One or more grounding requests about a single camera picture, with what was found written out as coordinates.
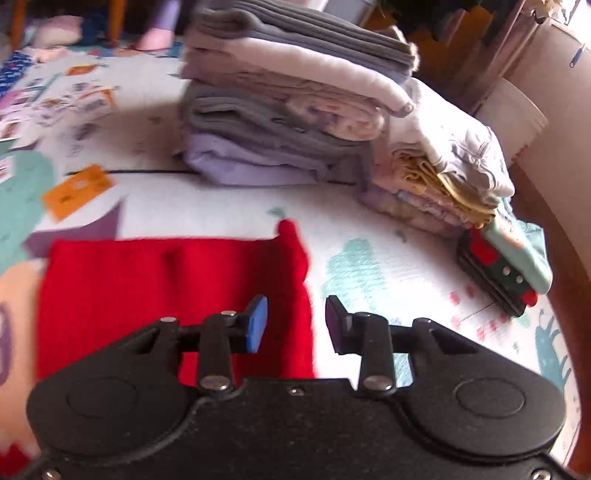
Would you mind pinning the folded dark patterned sweater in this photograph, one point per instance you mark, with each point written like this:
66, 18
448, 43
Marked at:
489, 272

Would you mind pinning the pale lilac cloth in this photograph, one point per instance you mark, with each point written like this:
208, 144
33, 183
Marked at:
159, 27

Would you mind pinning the orange card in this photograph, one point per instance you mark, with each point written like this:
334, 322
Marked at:
78, 191

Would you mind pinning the folded mint green garment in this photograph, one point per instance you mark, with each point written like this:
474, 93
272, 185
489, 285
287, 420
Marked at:
521, 249

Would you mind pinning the wooden chair leg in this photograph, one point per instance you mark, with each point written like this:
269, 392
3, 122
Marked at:
18, 23
115, 23

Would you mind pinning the group of scattered picture cards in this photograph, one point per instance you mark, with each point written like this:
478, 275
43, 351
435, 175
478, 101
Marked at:
92, 104

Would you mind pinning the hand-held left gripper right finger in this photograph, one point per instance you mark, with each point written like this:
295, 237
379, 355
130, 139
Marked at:
334, 323

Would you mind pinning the stack of folded pale clothes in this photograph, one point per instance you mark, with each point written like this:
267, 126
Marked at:
461, 147

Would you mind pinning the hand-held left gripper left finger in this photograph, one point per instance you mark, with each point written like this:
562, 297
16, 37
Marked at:
256, 323

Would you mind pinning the blue patterned cloth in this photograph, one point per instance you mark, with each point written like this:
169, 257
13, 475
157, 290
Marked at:
14, 74

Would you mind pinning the printed play mat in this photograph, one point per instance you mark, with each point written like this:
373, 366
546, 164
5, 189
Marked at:
207, 207

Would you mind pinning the white plastic container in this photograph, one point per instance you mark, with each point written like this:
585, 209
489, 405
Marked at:
512, 115

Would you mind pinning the pale pink cloth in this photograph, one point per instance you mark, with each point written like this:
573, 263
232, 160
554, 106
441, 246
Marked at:
60, 27

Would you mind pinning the dark wooden furniture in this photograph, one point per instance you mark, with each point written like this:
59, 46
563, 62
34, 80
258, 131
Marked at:
461, 60

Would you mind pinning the stack of folded grey clothes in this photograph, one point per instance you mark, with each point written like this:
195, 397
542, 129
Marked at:
258, 138

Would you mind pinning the red knitted sweater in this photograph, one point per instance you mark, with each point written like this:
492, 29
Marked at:
138, 286

